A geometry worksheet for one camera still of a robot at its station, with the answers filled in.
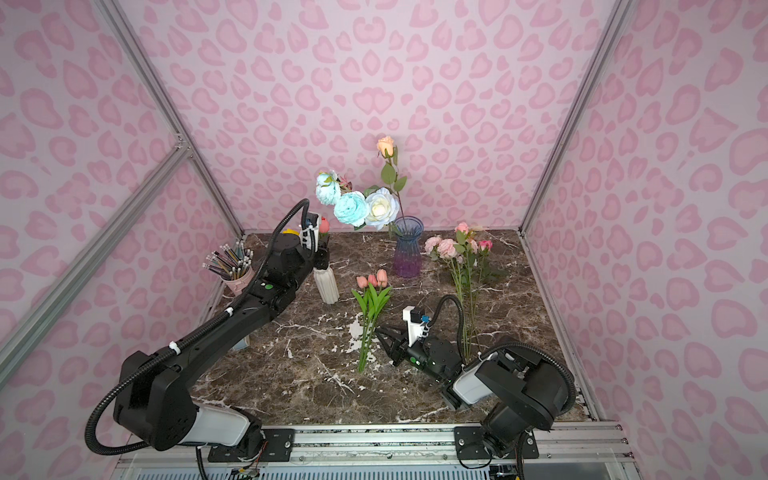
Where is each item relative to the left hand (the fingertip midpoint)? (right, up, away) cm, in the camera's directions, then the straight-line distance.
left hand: (325, 232), depth 80 cm
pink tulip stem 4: (+10, -34, +10) cm, 37 cm away
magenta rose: (+52, -5, +30) cm, 60 cm away
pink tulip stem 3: (+15, -20, +17) cm, 30 cm away
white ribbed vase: (-2, -15, +10) cm, 18 cm away
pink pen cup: (-31, -16, +14) cm, 37 cm away
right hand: (+15, -26, -2) cm, 30 cm away
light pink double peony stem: (+44, -4, +24) cm, 50 cm away
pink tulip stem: (+10, -24, +17) cm, 31 cm away
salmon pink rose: (+42, +3, +25) cm, 50 cm away
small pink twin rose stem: (+34, -3, +25) cm, 42 cm away
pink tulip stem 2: (+12, -21, +16) cm, 29 cm away
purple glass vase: (+23, -3, +21) cm, 31 cm away
